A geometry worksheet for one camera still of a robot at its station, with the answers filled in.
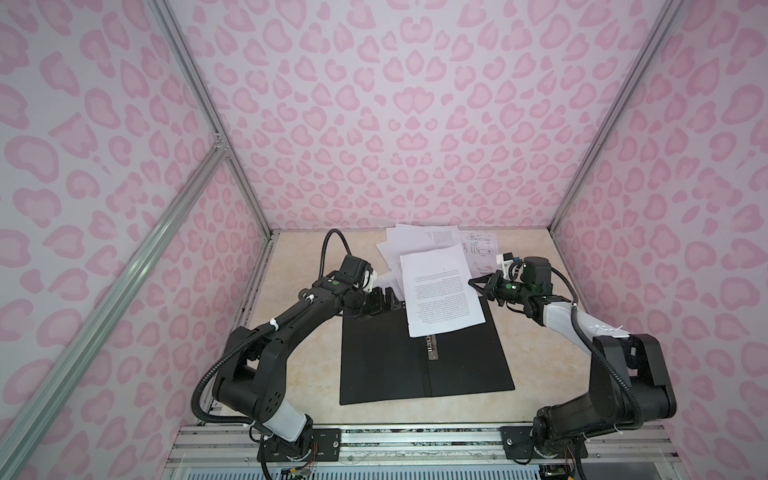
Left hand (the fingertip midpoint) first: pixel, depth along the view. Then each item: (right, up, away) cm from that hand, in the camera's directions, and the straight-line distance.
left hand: (391, 303), depth 85 cm
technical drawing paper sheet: (+34, +16, +28) cm, 47 cm away
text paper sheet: (+14, +2, +3) cm, 15 cm away
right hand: (+23, +7, 0) cm, 24 cm away
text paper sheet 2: (+7, +20, +32) cm, 38 cm away
